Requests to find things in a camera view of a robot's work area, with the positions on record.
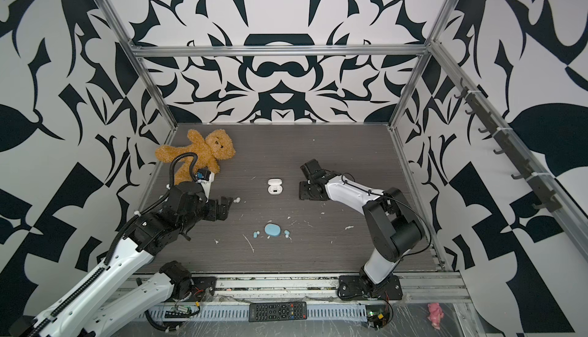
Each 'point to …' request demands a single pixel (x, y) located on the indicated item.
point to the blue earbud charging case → (272, 230)
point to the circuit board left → (183, 311)
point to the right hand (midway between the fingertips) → (307, 191)
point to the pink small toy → (436, 315)
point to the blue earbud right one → (286, 233)
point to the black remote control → (279, 311)
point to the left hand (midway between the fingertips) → (218, 194)
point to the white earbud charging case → (275, 187)
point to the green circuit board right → (377, 315)
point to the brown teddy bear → (217, 146)
